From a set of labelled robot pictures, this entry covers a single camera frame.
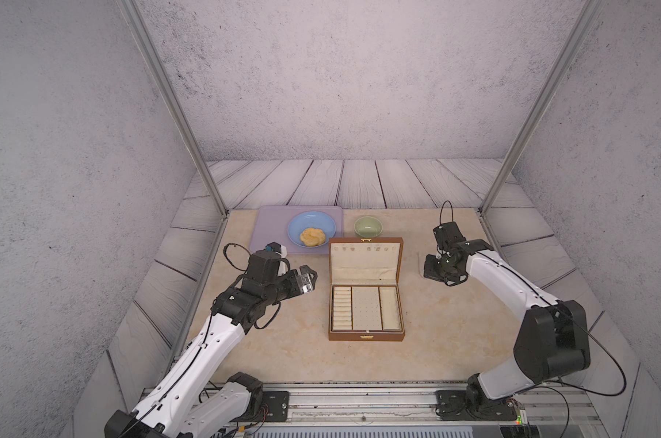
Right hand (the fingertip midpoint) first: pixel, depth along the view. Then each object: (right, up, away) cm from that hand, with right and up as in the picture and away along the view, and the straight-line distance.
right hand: (432, 272), depth 88 cm
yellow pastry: (-40, +11, +20) cm, 46 cm away
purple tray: (-59, +16, +29) cm, 68 cm away
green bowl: (-18, +15, +24) cm, 34 cm away
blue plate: (-44, +18, +30) cm, 56 cm away
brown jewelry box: (-21, -9, 0) cm, 23 cm away
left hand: (-38, 0, -12) cm, 39 cm away
